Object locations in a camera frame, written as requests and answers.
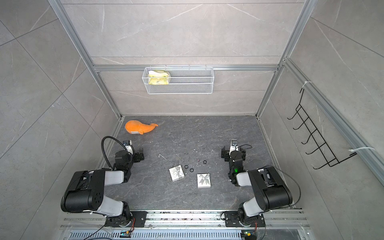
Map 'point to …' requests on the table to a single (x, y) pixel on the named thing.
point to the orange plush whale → (135, 127)
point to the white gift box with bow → (176, 173)
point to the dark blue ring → (205, 162)
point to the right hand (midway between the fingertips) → (233, 146)
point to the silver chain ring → (198, 160)
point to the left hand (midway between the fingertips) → (135, 147)
